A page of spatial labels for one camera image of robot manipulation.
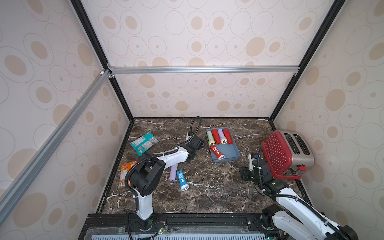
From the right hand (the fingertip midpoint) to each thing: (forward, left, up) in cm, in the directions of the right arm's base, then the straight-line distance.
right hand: (248, 168), depth 85 cm
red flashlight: (+26, +17, -4) cm, 31 cm away
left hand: (+13, +35, +1) cm, 37 cm away
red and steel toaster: (+4, -20, +10) cm, 23 cm away
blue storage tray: (+16, +8, -6) cm, 19 cm away
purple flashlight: (+25, +12, -3) cm, 29 cm away
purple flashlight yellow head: (-3, +43, -4) cm, 44 cm away
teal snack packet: (+17, +68, -3) cm, 70 cm away
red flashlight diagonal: (+27, +8, -4) cm, 28 cm away
